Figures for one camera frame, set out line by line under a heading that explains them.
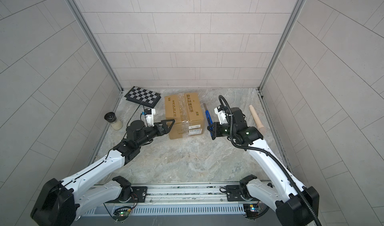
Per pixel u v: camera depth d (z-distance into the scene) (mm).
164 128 675
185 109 828
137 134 579
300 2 738
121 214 651
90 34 850
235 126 551
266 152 456
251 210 679
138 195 697
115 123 908
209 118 738
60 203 391
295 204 361
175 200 707
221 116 668
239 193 708
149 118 694
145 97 1075
